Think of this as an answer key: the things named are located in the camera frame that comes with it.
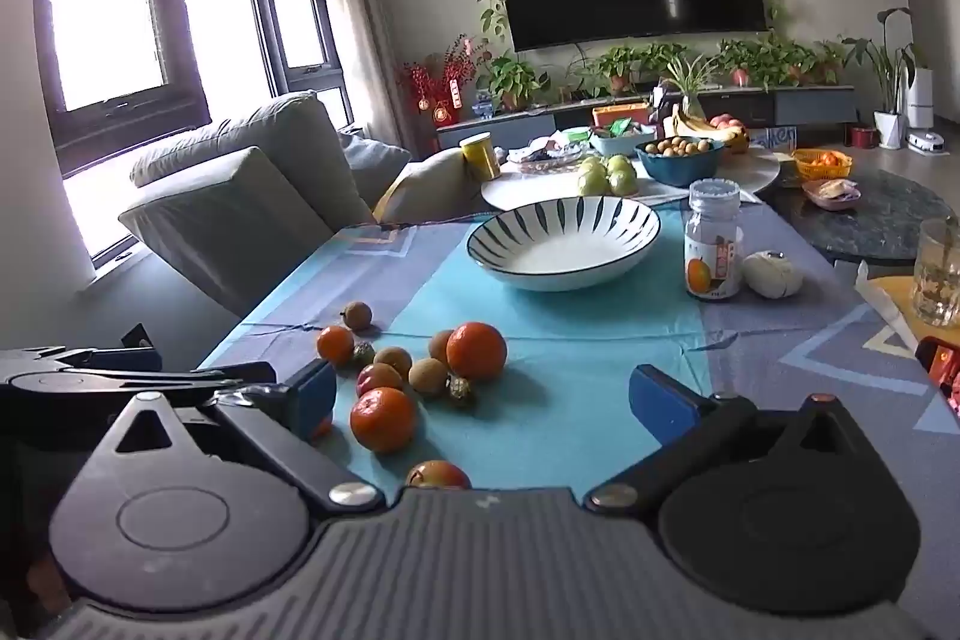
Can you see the white robot vacuum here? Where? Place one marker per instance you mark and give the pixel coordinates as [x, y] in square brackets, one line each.
[928, 143]

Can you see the brown kiwi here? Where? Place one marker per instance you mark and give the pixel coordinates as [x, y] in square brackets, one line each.
[393, 361]
[430, 378]
[439, 344]

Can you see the pile of red peaches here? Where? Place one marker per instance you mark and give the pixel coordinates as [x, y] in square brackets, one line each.
[727, 123]

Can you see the green apple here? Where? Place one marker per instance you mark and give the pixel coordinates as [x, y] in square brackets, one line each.
[623, 183]
[619, 163]
[592, 183]
[592, 165]

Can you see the red flat object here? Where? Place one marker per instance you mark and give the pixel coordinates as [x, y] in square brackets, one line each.
[941, 370]

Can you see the red box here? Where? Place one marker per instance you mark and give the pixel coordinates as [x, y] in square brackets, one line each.
[863, 136]

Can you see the grey television cabinet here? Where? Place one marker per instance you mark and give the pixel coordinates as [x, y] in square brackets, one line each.
[802, 104]

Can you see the red decorative plant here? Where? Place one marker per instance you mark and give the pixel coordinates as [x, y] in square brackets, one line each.
[439, 78]

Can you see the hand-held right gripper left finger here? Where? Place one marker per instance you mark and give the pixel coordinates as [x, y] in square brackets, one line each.
[309, 398]

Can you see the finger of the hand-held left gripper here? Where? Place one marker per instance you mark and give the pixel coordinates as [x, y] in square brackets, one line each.
[127, 359]
[90, 385]

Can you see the reddish-brown passion fruit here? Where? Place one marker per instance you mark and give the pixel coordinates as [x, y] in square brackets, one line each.
[356, 316]

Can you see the tall plant in white pot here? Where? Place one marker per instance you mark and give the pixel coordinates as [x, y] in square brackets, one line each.
[889, 78]

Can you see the bunch of yellow bananas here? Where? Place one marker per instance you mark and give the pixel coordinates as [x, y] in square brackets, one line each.
[694, 124]

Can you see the yellow and white mat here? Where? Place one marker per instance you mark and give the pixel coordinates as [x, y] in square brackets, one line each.
[889, 302]

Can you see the blue printed box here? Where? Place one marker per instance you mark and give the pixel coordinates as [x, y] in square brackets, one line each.
[772, 138]

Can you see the orange basket of mandarins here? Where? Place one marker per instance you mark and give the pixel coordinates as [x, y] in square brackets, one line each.
[823, 164]

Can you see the dark green wrinkled fruit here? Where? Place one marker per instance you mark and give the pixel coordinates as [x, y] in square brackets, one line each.
[461, 392]

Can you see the pile of brown longans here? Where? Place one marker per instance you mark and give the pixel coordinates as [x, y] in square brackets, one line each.
[679, 146]

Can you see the dark blue bowl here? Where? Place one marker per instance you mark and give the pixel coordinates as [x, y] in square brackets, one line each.
[679, 169]

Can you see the clear jar with white lid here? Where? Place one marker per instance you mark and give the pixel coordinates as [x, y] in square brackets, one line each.
[712, 242]

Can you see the beige curtain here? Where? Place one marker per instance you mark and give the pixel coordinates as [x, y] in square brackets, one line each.
[352, 3]

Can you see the white black-striped bowl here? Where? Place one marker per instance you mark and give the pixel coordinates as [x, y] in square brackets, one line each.
[562, 246]

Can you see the light blue snack container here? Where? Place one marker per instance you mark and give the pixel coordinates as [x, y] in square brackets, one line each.
[619, 144]

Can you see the large orange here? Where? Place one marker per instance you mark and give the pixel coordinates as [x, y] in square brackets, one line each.
[477, 351]

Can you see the white round coffee table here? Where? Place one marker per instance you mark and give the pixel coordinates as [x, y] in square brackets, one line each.
[525, 190]

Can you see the small green-brown fruit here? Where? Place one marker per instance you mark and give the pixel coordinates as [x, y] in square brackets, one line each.
[364, 353]

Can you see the large dark-framed window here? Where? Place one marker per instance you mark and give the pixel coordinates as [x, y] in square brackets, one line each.
[105, 10]

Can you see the glass snack plate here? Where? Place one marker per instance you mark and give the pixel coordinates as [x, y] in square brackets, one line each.
[551, 155]

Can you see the yellow can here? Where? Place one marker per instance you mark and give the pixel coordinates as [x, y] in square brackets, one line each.
[480, 158]

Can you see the pink dish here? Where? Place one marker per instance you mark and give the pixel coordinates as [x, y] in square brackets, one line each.
[831, 194]

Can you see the blue and white vase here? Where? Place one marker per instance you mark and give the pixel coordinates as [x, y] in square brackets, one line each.
[484, 108]

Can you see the dark marble round table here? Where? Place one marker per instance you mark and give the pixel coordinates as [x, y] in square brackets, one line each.
[885, 212]

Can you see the orange box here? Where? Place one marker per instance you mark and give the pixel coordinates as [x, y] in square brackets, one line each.
[621, 115]

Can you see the green potted plant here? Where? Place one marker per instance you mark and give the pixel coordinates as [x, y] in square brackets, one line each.
[619, 63]
[664, 57]
[765, 59]
[514, 78]

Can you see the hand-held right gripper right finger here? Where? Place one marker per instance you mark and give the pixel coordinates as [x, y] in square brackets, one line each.
[664, 406]

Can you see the small orange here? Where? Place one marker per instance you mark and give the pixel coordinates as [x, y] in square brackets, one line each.
[335, 346]

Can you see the small red apple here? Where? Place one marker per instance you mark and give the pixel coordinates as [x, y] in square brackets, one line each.
[439, 476]
[379, 377]

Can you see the grey sofa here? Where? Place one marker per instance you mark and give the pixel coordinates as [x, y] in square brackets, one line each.
[232, 190]

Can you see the medium orange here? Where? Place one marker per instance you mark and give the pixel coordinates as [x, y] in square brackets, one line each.
[383, 420]

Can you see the beige yellow-trimmed pillow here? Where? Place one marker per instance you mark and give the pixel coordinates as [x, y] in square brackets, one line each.
[431, 186]

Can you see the blue patterned tablecloth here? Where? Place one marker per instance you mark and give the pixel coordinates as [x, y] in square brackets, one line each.
[570, 347]

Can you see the grey pillow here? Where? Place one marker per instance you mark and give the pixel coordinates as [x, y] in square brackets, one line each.
[371, 164]

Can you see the white air purifier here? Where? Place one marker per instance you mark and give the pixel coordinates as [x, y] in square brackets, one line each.
[920, 96]

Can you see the clear drinking glass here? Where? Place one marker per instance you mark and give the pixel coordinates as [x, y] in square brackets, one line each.
[937, 272]

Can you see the spider plant in vase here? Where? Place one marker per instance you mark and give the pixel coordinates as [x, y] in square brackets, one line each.
[691, 81]

